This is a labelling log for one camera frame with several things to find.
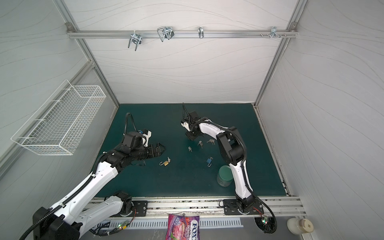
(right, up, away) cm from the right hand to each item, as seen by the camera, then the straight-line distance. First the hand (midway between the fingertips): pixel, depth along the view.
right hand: (192, 131), depth 101 cm
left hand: (-16, -6, -23) cm, 29 cm away
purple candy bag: (-4, -41, -34) cm, 53 cm away
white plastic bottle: (+46, -38, -37) cm, 70 cm away
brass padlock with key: (-16, -18, -13) cm, 27 cm away
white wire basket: (-62, +7, -32) cm, 70 cm away
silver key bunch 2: (+5, -8, -3) cm, 10 cm away
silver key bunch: (+13, -6, -3) cm, 15 cm away
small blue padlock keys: (-2, -11, -6) cm, 12 cm away
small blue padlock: (+11, -17, -11) cm, 23 cm away
